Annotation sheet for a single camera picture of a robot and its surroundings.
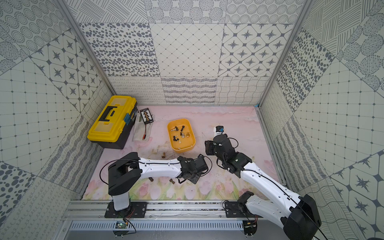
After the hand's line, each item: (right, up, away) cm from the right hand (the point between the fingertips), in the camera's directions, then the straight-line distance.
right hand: (209, 143), depth 80 cm
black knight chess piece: (-17, +7, +27) cm, 33 cm away
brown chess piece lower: (-21, -22, +4) cm, 31 cm away
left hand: (-6, -18, +5) cm, 20 cm away
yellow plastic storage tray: (-18, +2, +22) cm, 29 cm away
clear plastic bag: (-46, +4, +25) cm, 53 cm away
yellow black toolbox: (-57, +9, +7) cm, 58 cm away
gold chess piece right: (-13, +2, +22) cm, 25 cm away
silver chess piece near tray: (-22, +6, +24) cm, 33 cm away
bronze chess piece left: (-28, -10, +13) cm, 32 cm away
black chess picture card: (-45, +16, +31) cm, 57 cm away
